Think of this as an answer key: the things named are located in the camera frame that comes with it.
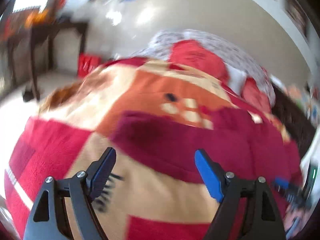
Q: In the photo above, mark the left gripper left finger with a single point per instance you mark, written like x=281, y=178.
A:
x=48, y=218

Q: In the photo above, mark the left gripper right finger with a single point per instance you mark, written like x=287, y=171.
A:
x=247, y=209

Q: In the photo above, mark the maroon knit sweater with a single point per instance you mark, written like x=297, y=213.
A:
x=236, y=142

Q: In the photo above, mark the dark wooden headboard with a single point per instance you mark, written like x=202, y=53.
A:
x=295, y=121

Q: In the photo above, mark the red heart pillow right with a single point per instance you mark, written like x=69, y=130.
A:
x=252, y=95

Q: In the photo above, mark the red heart pillow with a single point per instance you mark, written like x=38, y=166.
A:
x=191, y=53
x=252, y=95

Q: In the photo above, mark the red orange cream patterned blanket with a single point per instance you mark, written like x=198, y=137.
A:
x=155, y=115

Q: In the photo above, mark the white pillow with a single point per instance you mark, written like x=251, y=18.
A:
x=237, y=79

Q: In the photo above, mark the red bag on floor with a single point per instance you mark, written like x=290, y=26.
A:
x=87, y=63

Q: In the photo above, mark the red heart pillow left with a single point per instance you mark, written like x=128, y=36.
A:
x=191, y=53

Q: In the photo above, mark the dark wooden side table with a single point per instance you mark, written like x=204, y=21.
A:
x=38, y=34

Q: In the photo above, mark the orange object on table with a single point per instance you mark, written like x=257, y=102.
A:
x=35, y=18

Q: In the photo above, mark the white floral bed sheet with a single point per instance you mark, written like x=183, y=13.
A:
x=159, y=47

